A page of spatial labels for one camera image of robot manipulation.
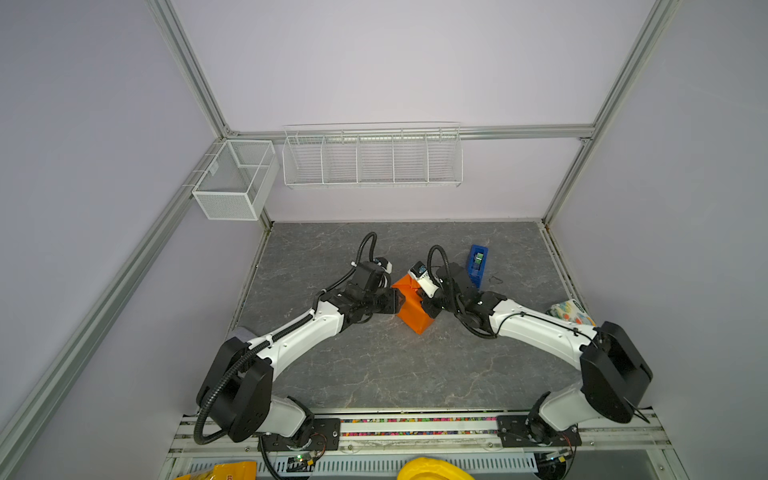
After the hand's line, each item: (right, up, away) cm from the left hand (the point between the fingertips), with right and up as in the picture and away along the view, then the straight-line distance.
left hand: (400, 302), depth 83 cm
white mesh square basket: (-55, +39, +18) cm, 70 cm away
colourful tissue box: (+52, -4, +6) cm, 53 cm away
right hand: (+6, +3, +2) cm, 7 cm away
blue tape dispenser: (+27, +10, +18) cm, 34 cm away
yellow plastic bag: (-39, -35, -18) cm, 55 cm away
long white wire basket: (-9, +47, +16) cm, 50 cm away
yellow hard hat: (+6, -34, -18) cm, 39 cm away
